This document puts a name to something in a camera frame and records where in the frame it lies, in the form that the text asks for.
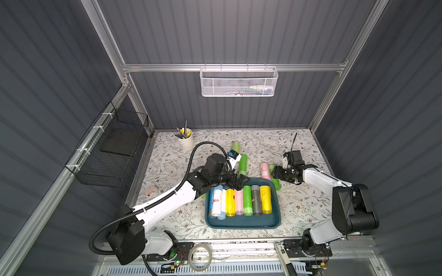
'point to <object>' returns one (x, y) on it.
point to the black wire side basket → (106, 156)
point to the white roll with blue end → (223, 216)
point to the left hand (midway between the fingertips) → (244, 177)
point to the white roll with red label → (217, 200)
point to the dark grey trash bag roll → (256, 203)
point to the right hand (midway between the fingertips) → (279, 174)
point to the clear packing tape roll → (210, 257)
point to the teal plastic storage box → (242, 221)
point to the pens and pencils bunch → (183, 133)
